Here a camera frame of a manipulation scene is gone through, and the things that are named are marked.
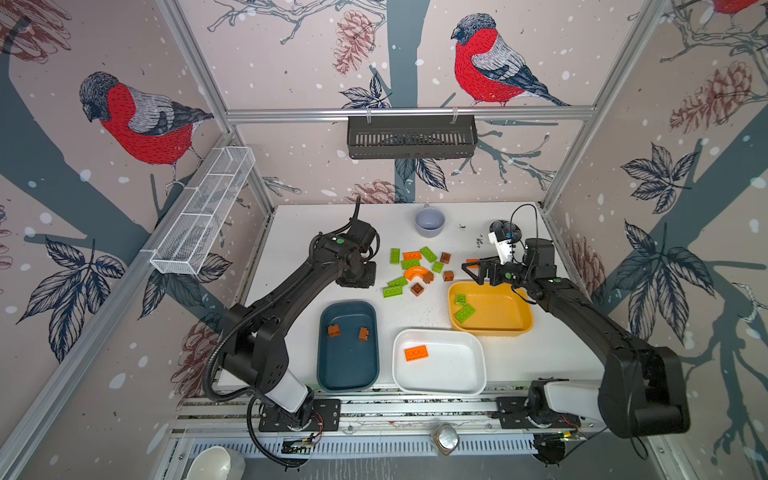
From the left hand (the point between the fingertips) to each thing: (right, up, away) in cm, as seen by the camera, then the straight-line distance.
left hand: (365, 281), depth 83 cm
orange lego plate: (+14, -21, +1) cm, 25 cm away
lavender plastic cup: (+22, +18, +29) cm, 40 cm away
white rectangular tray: (+20, -22, -1) cm, 30 cm away
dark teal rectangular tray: (-5, -20, +3) cm, 21 cm away
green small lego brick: (+29, -7, +10) cm, 32 cm away
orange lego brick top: (+15, +5, +23) cm, 28 cm away
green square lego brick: (+23, +2, +20) cm, 31 cm away
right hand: (+31, +4, +1) cm, 31 cm away
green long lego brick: (+8, -5, +13) cm, 16 cm away
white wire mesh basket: (-43, +10, -11) cm, 46 cm away
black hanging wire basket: (+15, +48, +21) cm, 54 cm away
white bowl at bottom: (-32, -36, -19) cm, 52 cm away
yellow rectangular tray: (+37, -10, +8) cm, 40 cm away
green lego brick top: (+21, +6, +24) cm, 32 cm away
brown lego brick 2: (+26, -1, +16) cm, 31 cm away
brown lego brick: (+26, +5, +21) cm, 34 cm away
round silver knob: (+19, -29, -21) cm, 41 cm away
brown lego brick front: (+16, -5, +12) cm, 21 cm away
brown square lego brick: (-1, -16, +3) cm, 16 cm away
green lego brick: (+30, -11, +7) cm, 33 cm away
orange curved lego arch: (+19, -1, +16) cm, 25 cm away
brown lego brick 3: (-10, -15, +3) cm, 18 cm away
